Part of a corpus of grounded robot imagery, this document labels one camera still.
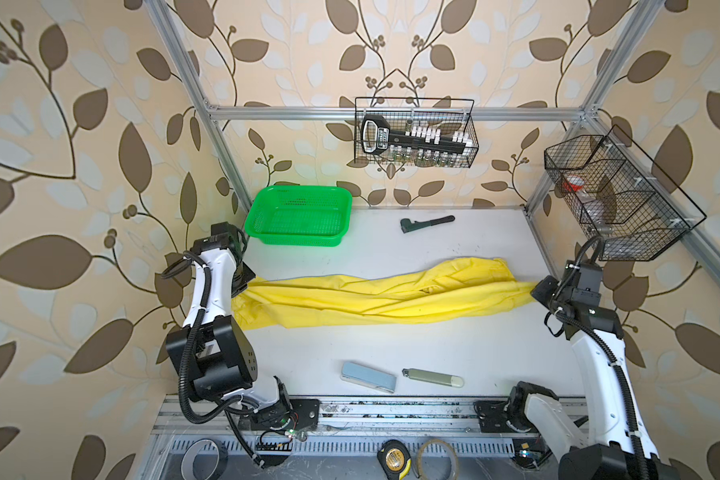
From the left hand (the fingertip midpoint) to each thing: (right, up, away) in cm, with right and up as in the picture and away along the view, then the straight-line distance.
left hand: (236, 287), depth 81 cm
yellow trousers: (+24, -5, +9) cm, 26 cm away
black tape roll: (-6, -38, -11) cm, 39 cm away
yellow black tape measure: (+42, -37, -14) cm, 58 cm away
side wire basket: (+102, +24, -5) cm, 105 cm away
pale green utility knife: (+54, -24, -2) cm, 59 cm away
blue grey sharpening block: (+34, -22, -4) cm, 41 cm away
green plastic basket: (+8, +23, +39) cm, 46 cm away
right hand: (+83, -1, -4) cm, 83 cm away
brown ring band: (+53, -36, -9) cm, 65 cm away
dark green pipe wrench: (+51, +18, +34) cm, 64 cm away
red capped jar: (+93, +29, 0) cm, 97 cm away
